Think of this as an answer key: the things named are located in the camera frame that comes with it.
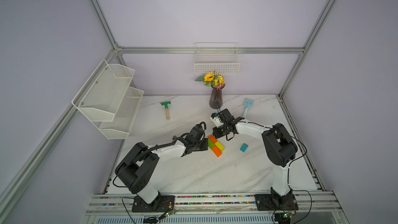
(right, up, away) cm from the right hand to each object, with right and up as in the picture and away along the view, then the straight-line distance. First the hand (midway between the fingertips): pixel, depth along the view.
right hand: (215, 134), depth 97 cm
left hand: (-6, -5, -7) cm, 10 cm away
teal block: (+18, -7, -4) cm, 19 cm away
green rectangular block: (-3, -5, -4) cm, 7 cm away
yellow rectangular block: (+2, -6, -6) cm, 9 cm away
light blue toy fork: (+26, +20, +16) cm, 36 cm away
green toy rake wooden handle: (-35, +20, +16) cm, 44 cm away
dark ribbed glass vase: (+2, +23, +10) cm, 25 cm away
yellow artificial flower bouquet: (+1, +34, -3) cm, 34 cm away
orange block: (-2, -1, -6) cm, 6 cm away
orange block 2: (0, -8, -7) cm, 11 cm away
